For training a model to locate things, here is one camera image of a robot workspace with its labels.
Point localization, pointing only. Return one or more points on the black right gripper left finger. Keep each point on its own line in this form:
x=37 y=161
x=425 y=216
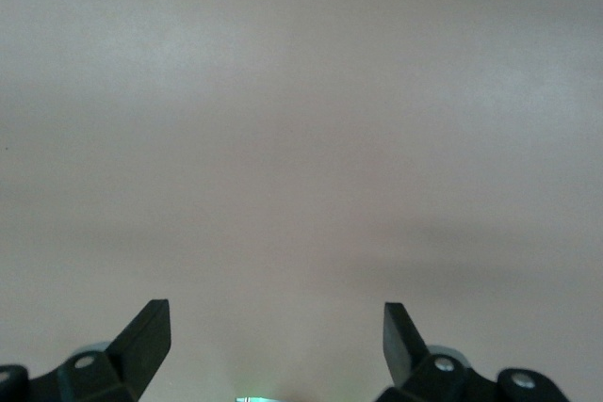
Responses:
x=141 y=345

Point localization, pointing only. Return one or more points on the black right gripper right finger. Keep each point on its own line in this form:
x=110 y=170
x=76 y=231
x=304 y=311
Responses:
x=405 y=355

